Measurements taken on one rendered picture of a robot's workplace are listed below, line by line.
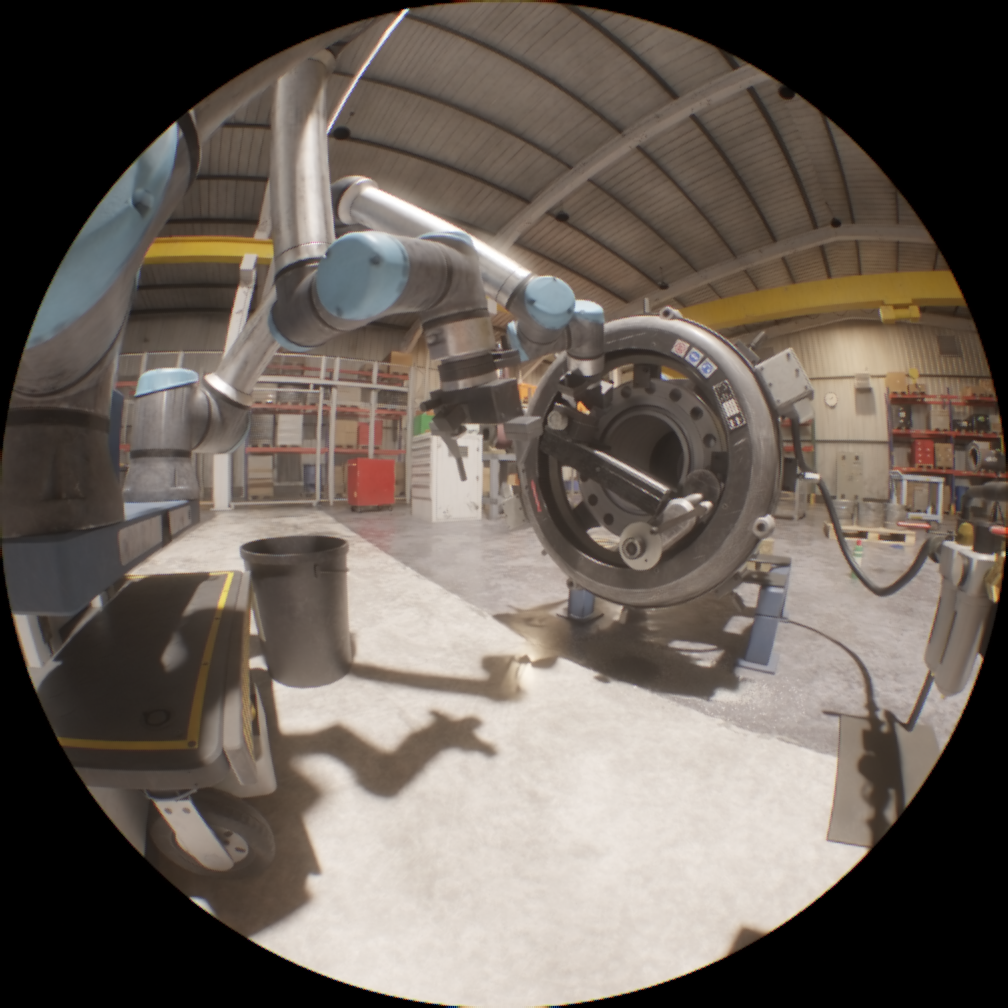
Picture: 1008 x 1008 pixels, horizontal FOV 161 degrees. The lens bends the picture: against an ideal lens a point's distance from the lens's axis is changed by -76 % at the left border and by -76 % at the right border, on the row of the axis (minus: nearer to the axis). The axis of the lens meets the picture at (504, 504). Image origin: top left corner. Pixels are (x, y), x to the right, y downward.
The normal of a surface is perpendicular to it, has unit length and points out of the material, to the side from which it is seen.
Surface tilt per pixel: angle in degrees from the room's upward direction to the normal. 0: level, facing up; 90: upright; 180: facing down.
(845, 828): 0
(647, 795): 0
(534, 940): 0
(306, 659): 93
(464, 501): 90
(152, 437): 90
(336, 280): 115
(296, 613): 93
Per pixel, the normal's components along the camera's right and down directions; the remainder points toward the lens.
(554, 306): 0.14, 0.11
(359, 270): -0.37, 0.47
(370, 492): 0.72, 0.06
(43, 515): 0.93, 0.04
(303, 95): 0.58, 0.22
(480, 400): -0.66, 0.44
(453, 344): -0.15, 0.46
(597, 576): -0.74, 0.04
